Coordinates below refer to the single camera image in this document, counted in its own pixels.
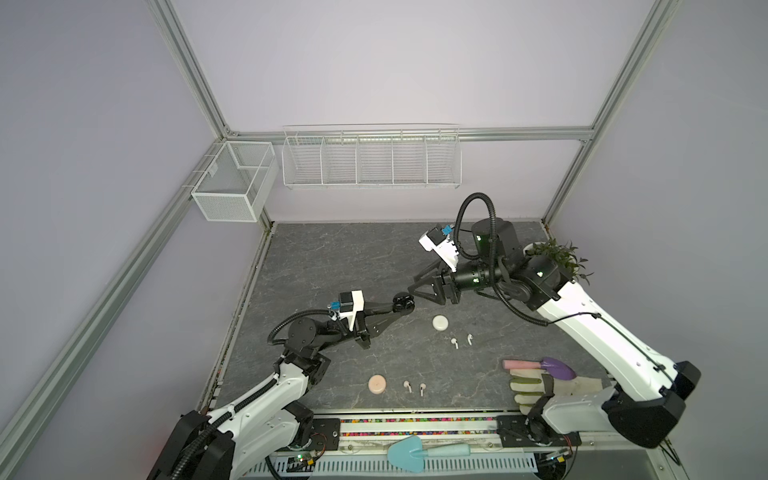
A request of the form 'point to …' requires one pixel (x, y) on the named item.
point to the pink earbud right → (422, 387)
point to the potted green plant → (564, 256)
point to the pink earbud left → (406, 383)
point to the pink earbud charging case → (377, 384)
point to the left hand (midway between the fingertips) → (398, 314)
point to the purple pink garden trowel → (550, 365)
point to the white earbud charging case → (440, 322)
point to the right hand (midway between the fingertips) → (413, 286)
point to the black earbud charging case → (403, 303)
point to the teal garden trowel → (408, 453)
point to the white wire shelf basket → (372, 156)
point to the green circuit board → (302, 462)
